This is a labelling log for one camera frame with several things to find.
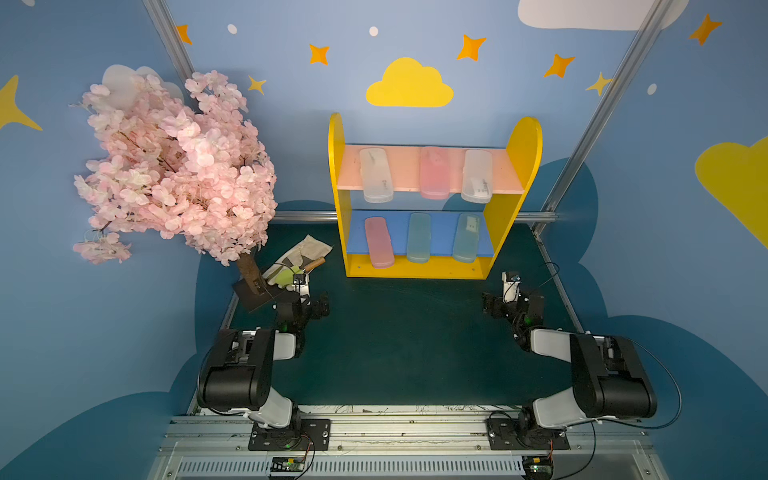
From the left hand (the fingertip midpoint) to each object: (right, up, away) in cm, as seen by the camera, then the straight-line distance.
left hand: (311, 289), depth 95 cm
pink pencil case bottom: (+22, +15, +1) cm, 27 cm away
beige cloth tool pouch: (-7, +12, +18) cm, 23 cm away
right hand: (+62, 0, +1) cm, 62 cm away
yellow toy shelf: (+39, +27, +11) cm, 49 cm away
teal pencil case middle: (+35, +17, +3) cm, 39 cm away
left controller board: (0, -40, -23) cm, 46 cm away
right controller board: (+62, -42, -22) cm, 78 cm away
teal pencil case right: (+52, +17, +4) cm, 54 cm away
